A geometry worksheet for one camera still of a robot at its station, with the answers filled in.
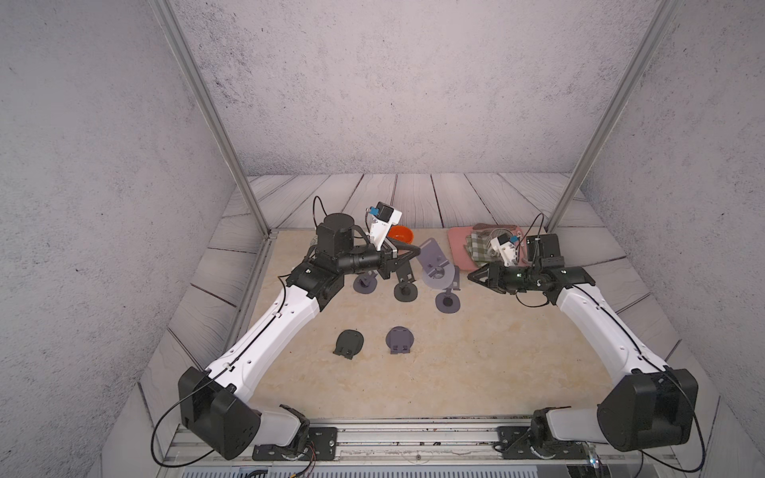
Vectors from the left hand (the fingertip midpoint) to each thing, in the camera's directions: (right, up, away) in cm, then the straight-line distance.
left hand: (421, 253), depth 65 cm
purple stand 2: (+13, -16, +35) cm, 41 cm away
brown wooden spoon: (+29, +11, +57) cm, 65 cm away
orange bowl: (-3, +8, +50) cm, 51 cm away
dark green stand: (-19, -28, +26) cm, 43 cm away
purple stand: (-15, -10, +35) cm, 39 cm away
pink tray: (+20, -3, +51) cm, 55 cm away
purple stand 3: (-4, -27, +27) cm, 38 cm away
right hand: (+15, -6, +13) cm, 21 cm away
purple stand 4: (+4, -4, +6) cm, 8 cm away
